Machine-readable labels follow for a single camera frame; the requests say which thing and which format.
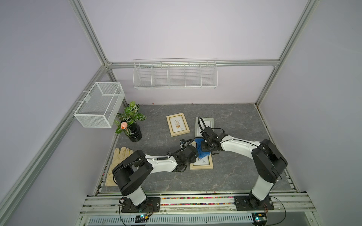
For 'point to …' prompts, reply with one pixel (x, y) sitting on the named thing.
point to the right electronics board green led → (259, 218)
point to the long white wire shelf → (175, 73)
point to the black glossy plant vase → (136, 135)
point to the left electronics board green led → (141, 218)
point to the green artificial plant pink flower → (130, 116)
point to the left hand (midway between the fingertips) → (192, 156)
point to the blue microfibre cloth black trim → (201, 153)
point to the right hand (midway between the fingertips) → (203, 145)
